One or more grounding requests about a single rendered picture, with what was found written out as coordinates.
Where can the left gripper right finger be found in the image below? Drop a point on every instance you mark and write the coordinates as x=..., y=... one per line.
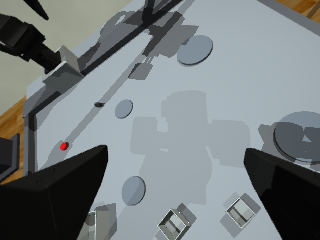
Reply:
x=289, y=192

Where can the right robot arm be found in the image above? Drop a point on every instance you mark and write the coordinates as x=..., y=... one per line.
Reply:
x=21, y=36

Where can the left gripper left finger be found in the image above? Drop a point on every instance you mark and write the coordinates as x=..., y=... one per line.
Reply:
x=53, y=203

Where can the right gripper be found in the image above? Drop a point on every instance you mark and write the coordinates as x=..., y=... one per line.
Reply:
x=36, y=6

